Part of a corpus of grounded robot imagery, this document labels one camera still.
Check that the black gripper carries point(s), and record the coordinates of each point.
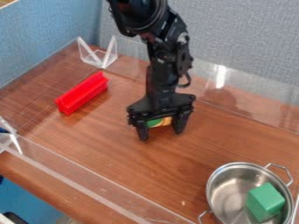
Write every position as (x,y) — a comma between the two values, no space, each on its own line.
(174,105)

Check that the green and yellow toy corn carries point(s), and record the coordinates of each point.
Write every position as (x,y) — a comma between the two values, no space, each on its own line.
(158,122)

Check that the green block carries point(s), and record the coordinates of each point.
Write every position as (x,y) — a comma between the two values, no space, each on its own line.
(264,202)

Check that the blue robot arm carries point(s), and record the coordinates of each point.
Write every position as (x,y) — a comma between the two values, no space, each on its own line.
(156,24)

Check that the red plastic block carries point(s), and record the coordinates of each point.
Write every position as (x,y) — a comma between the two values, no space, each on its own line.
(81,93)

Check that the metal pot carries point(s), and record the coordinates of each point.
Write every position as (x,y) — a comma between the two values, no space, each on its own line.
(227,189)

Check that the clear acrylic back barrier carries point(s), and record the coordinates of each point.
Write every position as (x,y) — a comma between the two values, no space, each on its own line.
(257,98)

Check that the clear acrylic barrier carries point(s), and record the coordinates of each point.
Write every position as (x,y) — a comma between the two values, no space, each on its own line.
(257,98)
(86,196)

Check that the clear acrylic front barrier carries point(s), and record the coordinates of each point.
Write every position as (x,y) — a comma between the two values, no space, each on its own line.
(86,196)

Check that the clear acrylic corner bracket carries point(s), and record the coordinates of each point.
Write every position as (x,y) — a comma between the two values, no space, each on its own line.
(97,58)

